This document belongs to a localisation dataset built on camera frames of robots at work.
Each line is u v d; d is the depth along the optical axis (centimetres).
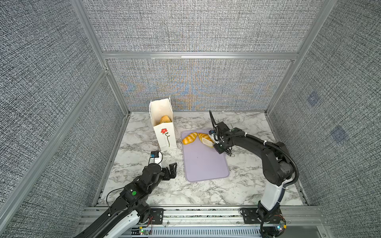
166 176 67
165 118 100
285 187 53
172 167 69
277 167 50
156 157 66
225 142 69
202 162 93
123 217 51
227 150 85
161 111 96
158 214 74
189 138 100
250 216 73
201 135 100
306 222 73
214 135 86
